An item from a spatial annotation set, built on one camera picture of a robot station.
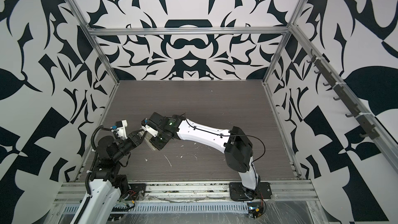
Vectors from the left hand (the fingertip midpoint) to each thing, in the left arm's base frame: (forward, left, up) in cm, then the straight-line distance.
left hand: (147, 127), depth 77 cm
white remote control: (-4, 0, -2) cm, 4 cm away
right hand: (-6, -4, -3) cm, 8 cm away
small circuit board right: (-33, -50, -18) cm, 62 cm away
